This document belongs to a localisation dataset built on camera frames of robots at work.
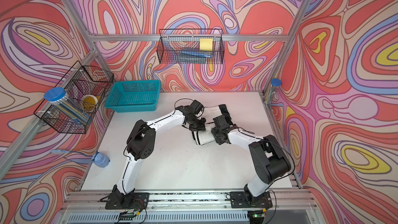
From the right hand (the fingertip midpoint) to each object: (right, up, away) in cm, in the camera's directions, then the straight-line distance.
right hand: (214, 136), depth 94 cm
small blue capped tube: (+42, +35, +10) cm, 56 cm away
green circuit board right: (+18, -32, -23) cm, 43 cm away
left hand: (-4, +4, -1) cm, 6 cm away
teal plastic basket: (-60, +26, +25) cm, 70 cm away
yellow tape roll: (-64, +20, -19) cm, 69 cm away
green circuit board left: (-43, -33, -22) cm, 59 cm away
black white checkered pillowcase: (-6, +1, -6) cm, 8 cm away
